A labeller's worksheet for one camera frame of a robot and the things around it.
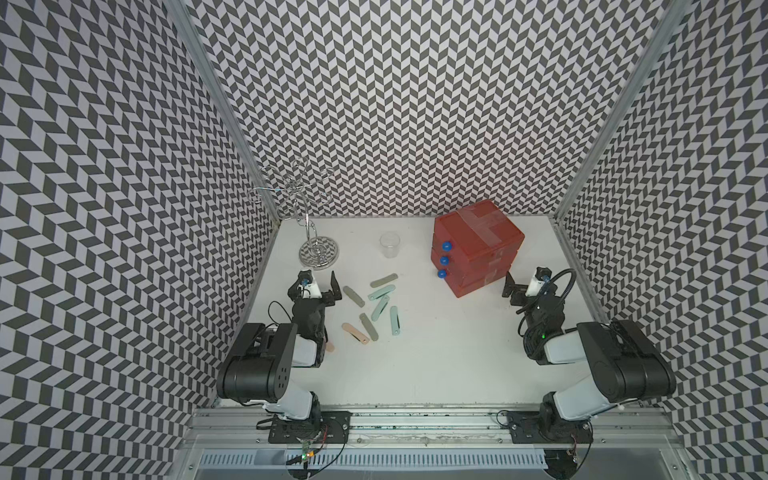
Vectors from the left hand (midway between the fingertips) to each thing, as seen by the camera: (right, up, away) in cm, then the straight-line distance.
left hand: (318, 275), depth 90 cm
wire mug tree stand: (-5, +6, +17) cm, 18 cm away
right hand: (+62, -1, +1) cm, 62 cm away
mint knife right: (+23, -15, +2) cm, 28 cm away
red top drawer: (+47, +14, -3) cm, 49 cm away
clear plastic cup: (+21, +9, +17) cm, 29 cm away
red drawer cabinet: (+43, 0, -5) cm, 43 cm away
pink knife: (+12, -18, 0) cm, 21 cm away
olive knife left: (+10, -8, +9) cm, 15 cm away
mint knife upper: (+17, -8, +6) cm, 19 cm away
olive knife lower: (+15, -16, +1) cm, 22 cm away
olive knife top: (+19, -3, +8) cm, 21 cm away
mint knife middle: (+18, -11, +4) cm, 22 cm away
